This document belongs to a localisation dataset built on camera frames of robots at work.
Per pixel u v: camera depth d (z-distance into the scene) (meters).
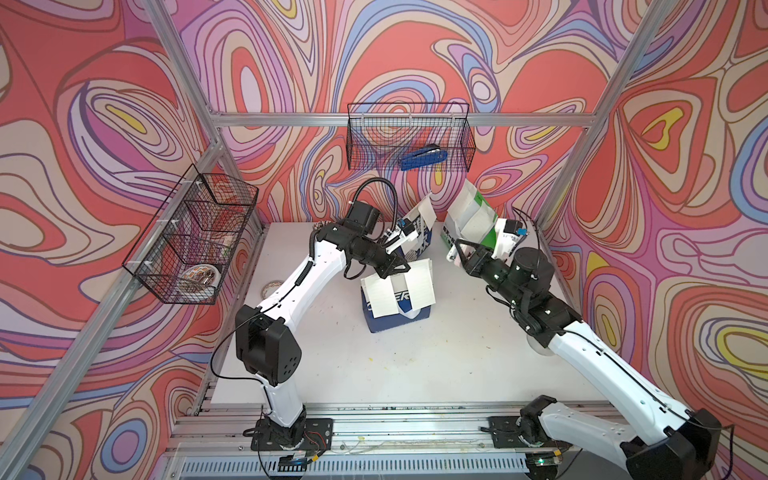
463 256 0.67
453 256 0.69
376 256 0.68
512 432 0.73
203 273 0.71
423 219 0.96
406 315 0.83
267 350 0.45
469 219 0.96
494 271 0.60
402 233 0.69
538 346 0.54
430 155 0.89
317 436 0.73
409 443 0.73
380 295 0.77
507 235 0.62
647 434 0.40
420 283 0.78
